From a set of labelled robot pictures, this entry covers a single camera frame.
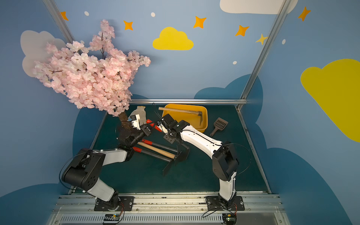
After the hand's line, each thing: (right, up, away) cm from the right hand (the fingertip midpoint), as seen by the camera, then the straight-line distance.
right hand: (173, 132), depth 88 cm
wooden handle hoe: (+20, +13, +27) cm, 36 cm away
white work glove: (-30, +16, +31) cm, 46 cm away
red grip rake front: (-5, -24, -2) cm, 24 cm away
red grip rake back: (+6, -12, +4) cm, 14 cm away
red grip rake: (-15, -9, +8) cm, 20 cm away
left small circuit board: (-32, -44, -14) cm, 57 cm away
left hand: (-10, +7, -5) cm, 13 cm away
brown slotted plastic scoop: (+36, +4, +23) cm, 43 cm away
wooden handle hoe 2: (-10, -13, +6) cm, 18 cm away
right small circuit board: (+31, -45, -14) cm, 57 cm away
